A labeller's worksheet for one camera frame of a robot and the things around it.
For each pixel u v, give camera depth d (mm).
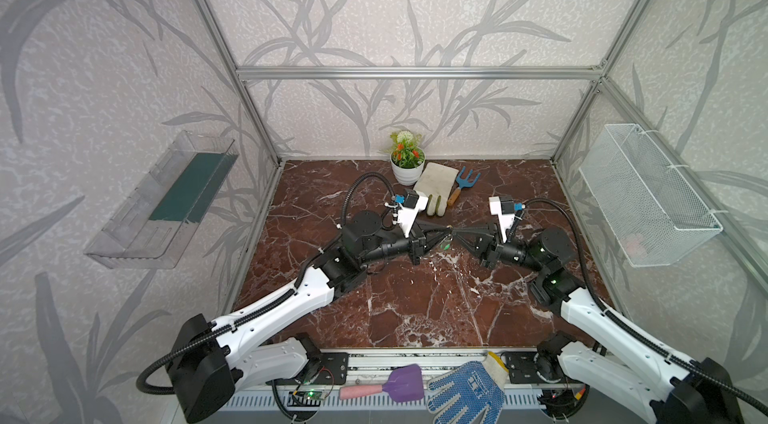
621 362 473
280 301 460
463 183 1125
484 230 626
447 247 663
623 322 479
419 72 940
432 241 630
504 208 587
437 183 1125
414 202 569
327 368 730
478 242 617
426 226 619
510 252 596
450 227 637
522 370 727
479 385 710
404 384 717
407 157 1012
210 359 383
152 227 637
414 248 569
